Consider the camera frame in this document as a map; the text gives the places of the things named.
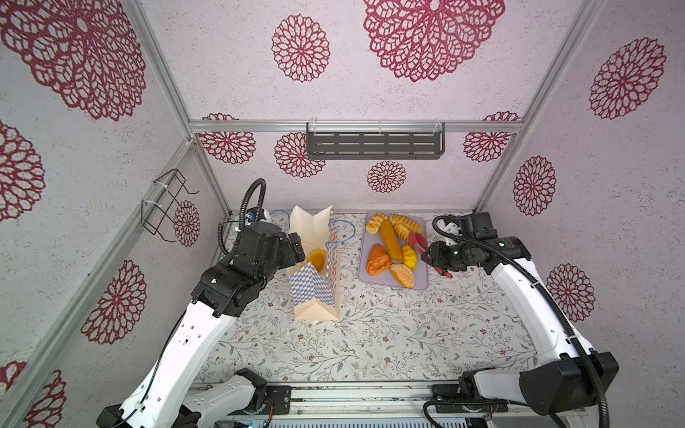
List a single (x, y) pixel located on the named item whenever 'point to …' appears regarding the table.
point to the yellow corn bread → (409, 257)
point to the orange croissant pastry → (378, 260)
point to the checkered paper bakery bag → (316, 295)
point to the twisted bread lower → (402, 231)
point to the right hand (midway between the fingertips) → (428, 253)
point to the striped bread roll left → (373, 226)
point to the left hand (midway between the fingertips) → (285, 248)
